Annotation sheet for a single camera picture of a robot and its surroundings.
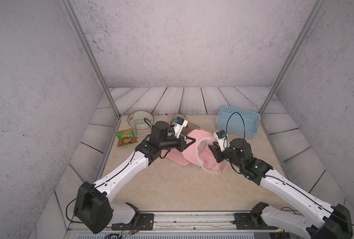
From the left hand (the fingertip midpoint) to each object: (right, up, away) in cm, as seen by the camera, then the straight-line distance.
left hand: (196, 141), depth 70 cm
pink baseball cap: (-9, -6, -4) cm, 11 cm away
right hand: (+9, -2, +5) cm, 10 cm away
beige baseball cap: (0, +6, +41) cm, 41 cm away
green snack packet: (-44, 0, +31) cm, 54 cm away
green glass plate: (-34, +15, +30) cm, 48 cm away
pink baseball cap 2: (+2, -6, +4) cm, 7 cm away
